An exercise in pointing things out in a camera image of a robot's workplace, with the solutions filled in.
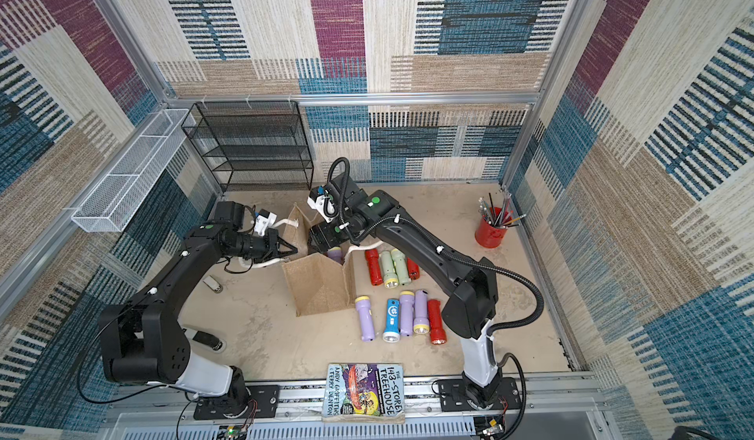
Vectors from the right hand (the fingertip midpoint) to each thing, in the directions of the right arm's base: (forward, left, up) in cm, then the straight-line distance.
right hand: (328, 240), depth 77 cm
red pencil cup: (+13, -49, -14) cm, 52 cm away
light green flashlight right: (+4, -19, -19) cm, 27 cm away
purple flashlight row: (-13, -9, -21) cm, 26 cm away
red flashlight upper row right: (+2, -23, -20) cm, 31 cm away
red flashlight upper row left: (+6, -11, -20) cm, 24 cm away
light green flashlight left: (0, -16, -19) cm, 25 cm away
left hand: (+1, +10, -6) cm, 11 cm away
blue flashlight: (-17, -16, -19) cm, 30 cm away
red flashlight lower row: (-18, -28, -20) cm, 39 cm away
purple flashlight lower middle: (-8, -21, -19) cm, 29 cm away
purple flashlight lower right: (-14, -24, -20) cm, 35 cm away
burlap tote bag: (-7, +4, -12) cm, 14 cm away
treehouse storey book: (-31, -9, -20) cm, 38 cm away
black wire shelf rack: (+45, +33, -4) cm, 56 cm away
